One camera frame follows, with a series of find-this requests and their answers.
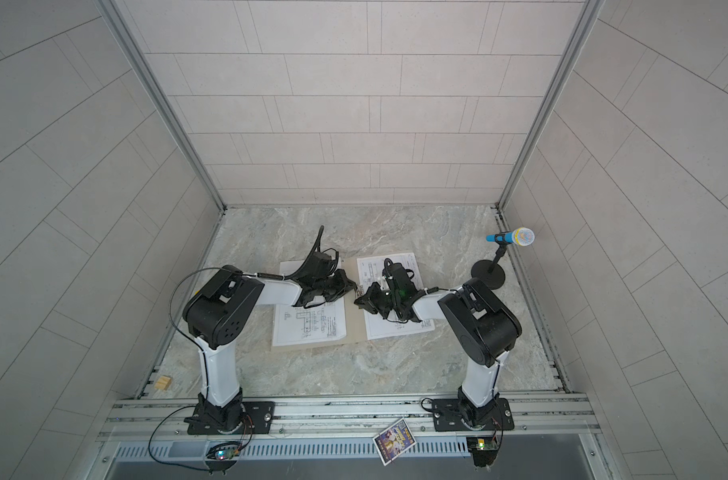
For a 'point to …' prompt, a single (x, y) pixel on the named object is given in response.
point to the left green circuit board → (224, 453)
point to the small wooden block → (163, 383)
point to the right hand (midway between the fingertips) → (355, 303)
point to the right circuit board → (484, 449)
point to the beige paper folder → (355, 324)
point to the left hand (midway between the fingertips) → (365, 280)
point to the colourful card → (394, 441)
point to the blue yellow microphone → (522, 236)
